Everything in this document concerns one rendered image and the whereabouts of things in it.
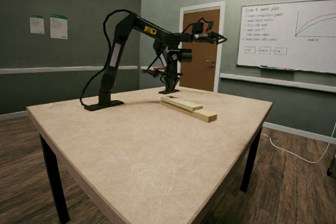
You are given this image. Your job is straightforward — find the wooden rail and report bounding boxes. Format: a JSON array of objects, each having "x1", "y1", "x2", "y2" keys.
[{"x1": 161, "y1": 100, "x2": 217, "y2": 123}]

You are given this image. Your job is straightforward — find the light wooden slat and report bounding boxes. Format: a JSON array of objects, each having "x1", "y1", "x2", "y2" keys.
[{"x1": 161, "y1": 96, "x2": 203, "y2": 111}]

